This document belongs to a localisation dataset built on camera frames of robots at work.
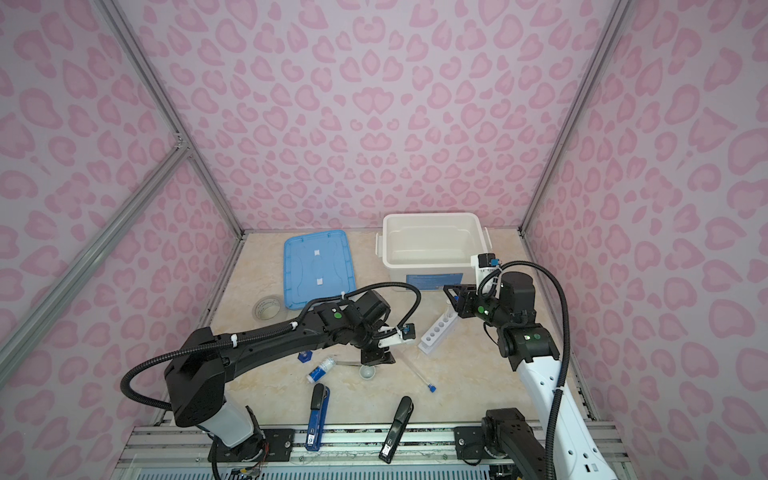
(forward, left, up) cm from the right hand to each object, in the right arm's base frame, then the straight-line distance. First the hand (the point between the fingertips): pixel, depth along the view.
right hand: (449, 286), depth 72 cm
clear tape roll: (+8, +56, -25) cm, 61 cm away
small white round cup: (-12, +21, -25) cm, 35 cm away
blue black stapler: (-23, +32, -22) cm, 45 cm away
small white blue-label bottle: (-14, +35, -23) cm, 44 cm away
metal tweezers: (-10, +26, -25) cm, 38 cm away
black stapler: (-23, +11, -21) cm, 33 cm away
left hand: (-8, +13, -15) cm, 22 cm away
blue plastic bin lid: (+26, +43, -26) cm, 57 cm away
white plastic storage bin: (+32, +1, -23) cm, 39 cm away
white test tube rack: (-4, +4, -21) cm, 22 cm away
